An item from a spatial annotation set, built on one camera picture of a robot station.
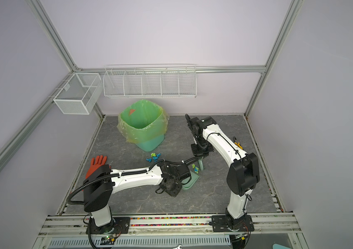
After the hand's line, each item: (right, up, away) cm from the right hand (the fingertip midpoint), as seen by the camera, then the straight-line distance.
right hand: (202, 157), depth 82 cm
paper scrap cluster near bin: (-28, -3, +15) cm, 31 cm away
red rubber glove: (-62, -5, +13) cm, 63 cm away
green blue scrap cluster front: (-3, -8, +8) cm, 11 cm away
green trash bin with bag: (-37, +19, +27) cm, 49 cm away
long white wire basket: (-31, +46, +17) cm, 58 cm away
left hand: (-16, -18, -2) cm, 24 cm away
